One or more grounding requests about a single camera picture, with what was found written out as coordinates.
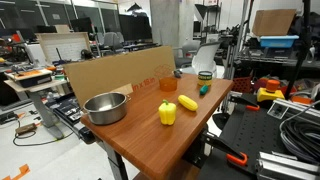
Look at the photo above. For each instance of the grey office chair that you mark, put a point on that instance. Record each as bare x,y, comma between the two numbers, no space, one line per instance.
111,40

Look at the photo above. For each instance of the yellow labelled tin can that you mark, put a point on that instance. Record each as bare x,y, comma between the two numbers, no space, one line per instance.
205,79

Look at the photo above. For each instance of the large black monitor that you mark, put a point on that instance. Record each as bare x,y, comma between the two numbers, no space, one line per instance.
135,27

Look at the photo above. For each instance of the brown cardboard box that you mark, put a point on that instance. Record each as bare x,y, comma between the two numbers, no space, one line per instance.
273,21

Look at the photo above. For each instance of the small teal toy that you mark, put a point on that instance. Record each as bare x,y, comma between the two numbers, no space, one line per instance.
203,89

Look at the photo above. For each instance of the large brown cardboard sheet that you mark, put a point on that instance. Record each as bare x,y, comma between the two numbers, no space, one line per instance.
110,71

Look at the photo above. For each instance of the small black monitor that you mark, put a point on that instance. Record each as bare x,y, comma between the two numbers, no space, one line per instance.
81,25

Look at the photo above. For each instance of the black perforated board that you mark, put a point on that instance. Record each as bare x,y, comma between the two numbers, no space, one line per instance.
253,133

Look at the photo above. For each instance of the aluminium extrusion bar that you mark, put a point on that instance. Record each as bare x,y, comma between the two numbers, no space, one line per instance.
286,166
296,107

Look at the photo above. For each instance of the black and orange case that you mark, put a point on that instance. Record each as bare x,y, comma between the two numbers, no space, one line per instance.
30,78

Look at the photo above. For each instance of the grey table leg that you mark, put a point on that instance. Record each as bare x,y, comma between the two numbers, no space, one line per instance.
116,161

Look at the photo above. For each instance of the orange translucent bowl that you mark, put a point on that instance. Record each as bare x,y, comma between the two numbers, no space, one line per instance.
168,85

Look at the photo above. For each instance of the stainless steel pot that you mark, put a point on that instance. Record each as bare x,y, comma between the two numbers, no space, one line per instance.
106,110

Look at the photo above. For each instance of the grey side desk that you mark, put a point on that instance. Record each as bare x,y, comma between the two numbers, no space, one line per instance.
36,88

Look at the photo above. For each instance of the yellow emergency stop button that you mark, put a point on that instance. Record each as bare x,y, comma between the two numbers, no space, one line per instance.
269,94

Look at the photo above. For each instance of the red plastic crate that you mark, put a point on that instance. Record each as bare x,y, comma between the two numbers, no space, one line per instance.
242,84

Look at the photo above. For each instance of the yellow toy bell pepper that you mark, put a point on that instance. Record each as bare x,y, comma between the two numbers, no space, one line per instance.
167,114

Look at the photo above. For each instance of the small grey object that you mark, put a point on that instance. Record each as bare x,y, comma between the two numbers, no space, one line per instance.
177,73

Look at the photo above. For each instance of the blue plastic bin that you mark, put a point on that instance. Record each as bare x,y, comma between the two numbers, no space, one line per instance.
278,41

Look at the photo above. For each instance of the black stand pole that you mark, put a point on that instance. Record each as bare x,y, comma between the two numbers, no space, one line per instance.
299,46

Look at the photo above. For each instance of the orange floor tape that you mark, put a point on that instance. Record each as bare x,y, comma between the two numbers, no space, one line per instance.
20,171

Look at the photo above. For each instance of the yellow toy corn cob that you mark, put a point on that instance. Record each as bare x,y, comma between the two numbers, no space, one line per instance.
187,102

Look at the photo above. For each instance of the white pegboard panel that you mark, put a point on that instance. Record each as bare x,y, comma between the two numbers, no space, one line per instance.
65,46

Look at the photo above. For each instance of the black keyboard device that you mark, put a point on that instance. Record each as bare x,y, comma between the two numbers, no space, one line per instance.
66,110

